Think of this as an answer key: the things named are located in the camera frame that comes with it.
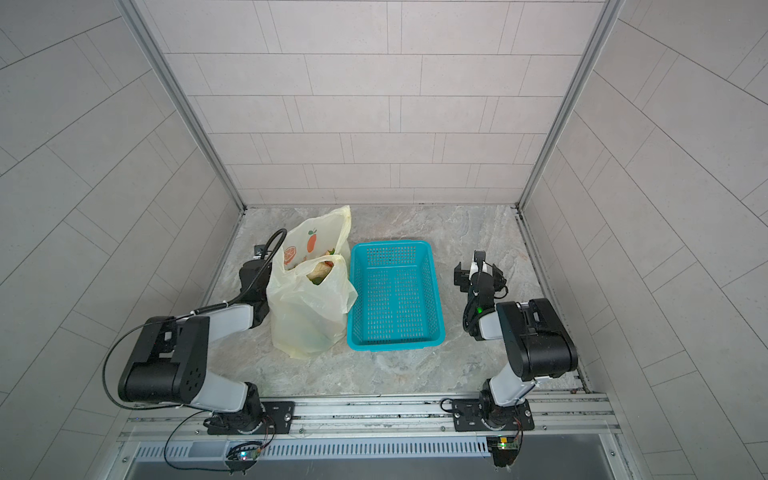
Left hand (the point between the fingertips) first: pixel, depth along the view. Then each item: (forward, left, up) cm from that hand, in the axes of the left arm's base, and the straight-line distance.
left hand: (276, 263), depth 94 cm
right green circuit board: (-47, -63, -5) cm, 79 cm away
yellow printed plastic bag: (-23, -17, +10) cm, 30 cm away
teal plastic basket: (-11, -39, -5) cm, 41 cm away
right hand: (+1, -64, +2) cm, 64 cm away
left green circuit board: (-49, -5, -2) cm, 49 cm away
